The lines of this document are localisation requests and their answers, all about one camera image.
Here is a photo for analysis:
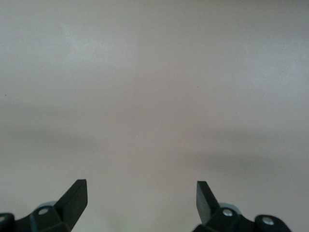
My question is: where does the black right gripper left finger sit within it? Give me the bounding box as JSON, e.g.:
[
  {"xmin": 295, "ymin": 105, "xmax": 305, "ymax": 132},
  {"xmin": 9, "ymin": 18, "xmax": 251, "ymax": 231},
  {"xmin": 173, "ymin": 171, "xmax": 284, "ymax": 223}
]
[{"xmin": 0, "ymin": 178, "xmax": 88, "ymax": 232}]

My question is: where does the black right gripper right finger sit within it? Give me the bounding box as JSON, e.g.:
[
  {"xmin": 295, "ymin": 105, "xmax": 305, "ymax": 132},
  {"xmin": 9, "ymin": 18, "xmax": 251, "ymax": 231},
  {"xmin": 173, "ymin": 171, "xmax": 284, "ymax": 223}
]
[{"xmin": 193, "ymin": 181, "xmax": 293, "ymax": 232}]

